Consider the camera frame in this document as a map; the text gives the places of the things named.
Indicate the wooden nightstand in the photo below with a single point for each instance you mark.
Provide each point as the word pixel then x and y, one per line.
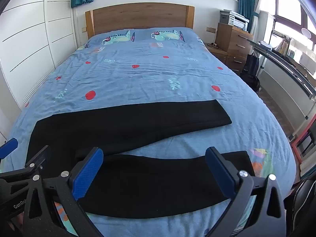
pixel 232 60

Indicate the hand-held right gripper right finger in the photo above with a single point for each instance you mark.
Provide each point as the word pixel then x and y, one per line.
pixel 221 175

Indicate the wooden dresser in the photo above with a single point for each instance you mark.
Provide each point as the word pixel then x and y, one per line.
pixel 229 39

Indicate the black pants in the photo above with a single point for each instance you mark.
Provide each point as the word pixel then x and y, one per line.
pixel 123 128

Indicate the black office chair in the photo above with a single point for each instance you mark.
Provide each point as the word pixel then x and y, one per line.
pixel 305 207

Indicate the white wardrobe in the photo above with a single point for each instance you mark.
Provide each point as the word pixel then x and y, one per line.
pixel 24 42

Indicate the round white lamp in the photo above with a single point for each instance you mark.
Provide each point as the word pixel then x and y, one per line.
pixel 306 32

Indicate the printed blue bedsheet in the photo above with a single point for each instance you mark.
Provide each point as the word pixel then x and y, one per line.
pixel 148 79

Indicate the white printer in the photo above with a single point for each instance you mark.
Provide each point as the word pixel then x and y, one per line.
pixel 234 19

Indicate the wall socket plate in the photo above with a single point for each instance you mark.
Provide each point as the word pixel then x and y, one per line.
pixel 84 29
pixel 211 29

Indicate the wooden headboard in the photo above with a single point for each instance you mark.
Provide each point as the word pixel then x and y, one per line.
pixel 138 17

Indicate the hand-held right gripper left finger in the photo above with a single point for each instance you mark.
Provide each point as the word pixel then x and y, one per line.
pixel 89 172

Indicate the black bag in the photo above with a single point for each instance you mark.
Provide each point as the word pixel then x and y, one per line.
pixel 251 69

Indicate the red metal frame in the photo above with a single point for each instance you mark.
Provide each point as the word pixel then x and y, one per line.
pixel 297 148

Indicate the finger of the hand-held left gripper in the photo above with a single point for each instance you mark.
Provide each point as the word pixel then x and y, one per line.
pixel 8 147
pixel 39 156

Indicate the desk with black rail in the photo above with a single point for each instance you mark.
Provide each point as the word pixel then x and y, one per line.
pixel 291 66

